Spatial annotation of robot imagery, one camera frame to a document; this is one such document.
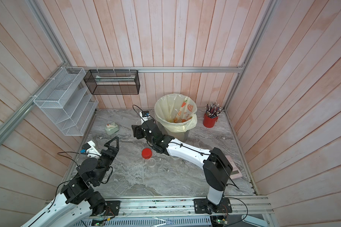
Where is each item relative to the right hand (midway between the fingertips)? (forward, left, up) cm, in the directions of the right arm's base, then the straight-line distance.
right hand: (136, 125), depth 79 cm
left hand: (-13, +7, +2) cm, 14 cm away
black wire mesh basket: (+40, +24, +2) cm, 47 cm away
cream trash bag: (+20, -23, -10) cm, 32 cm away
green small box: (+11, +24, -18) cm, 31 cm away
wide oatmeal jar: (-13, -22, -14) cm, 29 cm away
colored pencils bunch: (+22, -50, -9) cm, 55 cm away
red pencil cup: (+21, -48, -22) cm, 57 cm away
